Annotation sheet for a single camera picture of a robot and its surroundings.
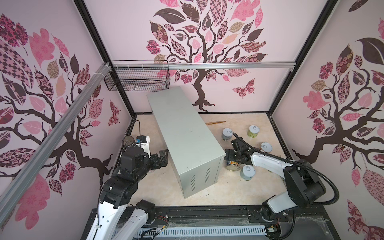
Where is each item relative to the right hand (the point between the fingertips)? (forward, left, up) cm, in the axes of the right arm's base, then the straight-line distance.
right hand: (230, 154), depth 93 cm
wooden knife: (+29, +10, -3) cm, 31 cm away
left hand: (-12, +39, +23) cm, 47 cm away
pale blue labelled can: (-13, -7, +2) cm, 15 cm away
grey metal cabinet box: (-17, +22, +31) cm, 42 cm away
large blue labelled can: (-9, +1, +3) cm, 10 cm away
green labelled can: (+18, -19, +1) cm, 26 cm away
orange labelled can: (+4, -23, +2) cm, 24 cm away
